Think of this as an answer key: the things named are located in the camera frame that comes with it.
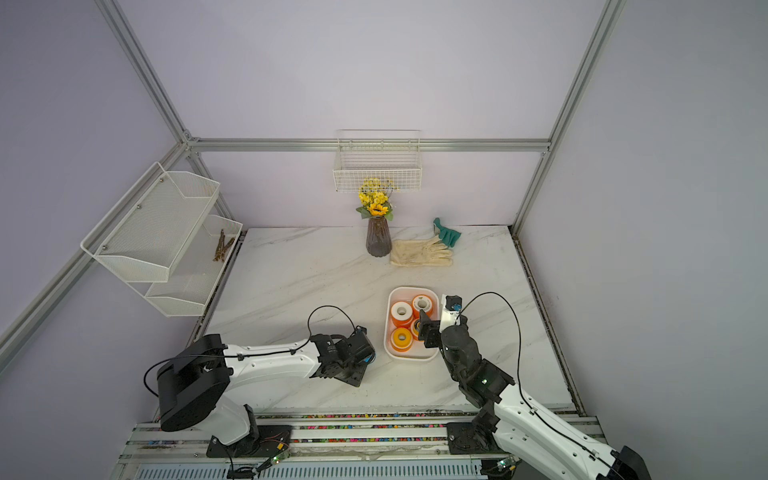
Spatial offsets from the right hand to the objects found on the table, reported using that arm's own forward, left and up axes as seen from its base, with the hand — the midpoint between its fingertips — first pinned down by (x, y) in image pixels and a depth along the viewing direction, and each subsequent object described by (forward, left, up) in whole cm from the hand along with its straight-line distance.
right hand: (435, 315), depth 80 cm
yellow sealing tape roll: (-1, +9, -12) cm, 15 cm away
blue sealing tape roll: (-13, +17, +4) cm, 22 cm away
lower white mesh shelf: (+17, +74, -2) cm, 76 cm away
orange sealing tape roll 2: (+10, +2, -9) cm, 14 cm away
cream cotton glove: (+34, +1, -13) cm, 37 cm away
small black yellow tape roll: (+2, +5, -11) cm, 13 cm away
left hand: (-10, +23, -14) cm, 29 cm away
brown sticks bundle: (+26, +68, +1) cm, 73 cm away
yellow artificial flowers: (+36, +17, +14) cm, 42 cm away
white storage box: (-4, +4, -15) cm, 16 cm away
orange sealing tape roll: (+6, +9, -10) cm, 15 cm away
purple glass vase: (+34, +16, -4) cm, 38 cm away
